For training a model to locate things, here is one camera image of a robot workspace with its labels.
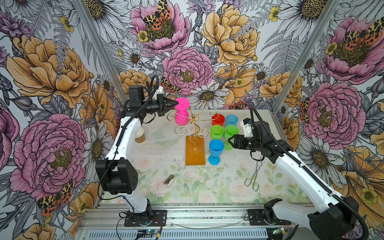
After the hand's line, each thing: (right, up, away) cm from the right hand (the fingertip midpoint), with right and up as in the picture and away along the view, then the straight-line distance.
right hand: (234, 144), depth 78 cm
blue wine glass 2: (+4, +14, +21) cm, 25 cm away
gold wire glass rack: (-20, -8, +19) cm, 29 cm away
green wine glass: (-7, +5, +14) cm, 17 cm away
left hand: (-28, +19, -4) cm, 34 cm away
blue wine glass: (-8, -3, +9) cm, 12 cm away
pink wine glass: (-26, +15, -2) cm, 30 cm away
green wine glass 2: (+2, +6, +16) cm, 17 cm away
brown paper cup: (-55, +3, +19) cm, 58 cm away
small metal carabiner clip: (-33, -19, +8) cm, 40 cm away
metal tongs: (+14, -24, +8) cm, 29 cm away
